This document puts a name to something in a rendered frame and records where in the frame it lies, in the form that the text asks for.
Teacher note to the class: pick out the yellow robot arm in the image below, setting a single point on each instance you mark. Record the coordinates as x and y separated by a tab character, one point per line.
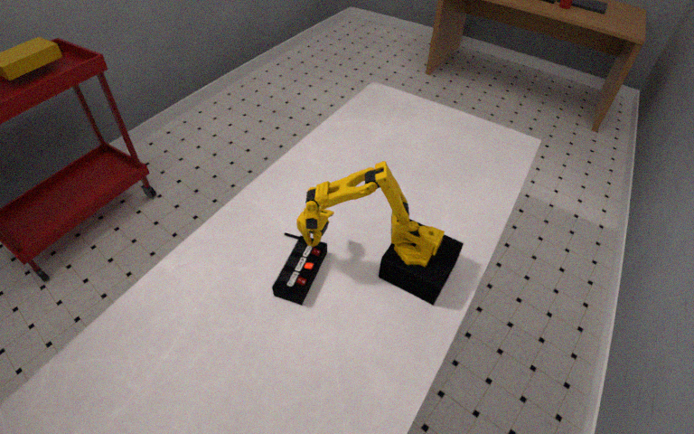
329	194

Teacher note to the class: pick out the black power strip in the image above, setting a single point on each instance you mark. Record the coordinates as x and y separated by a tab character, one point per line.
297	276

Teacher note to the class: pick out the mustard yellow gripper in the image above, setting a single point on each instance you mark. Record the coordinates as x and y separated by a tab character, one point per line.
323	225

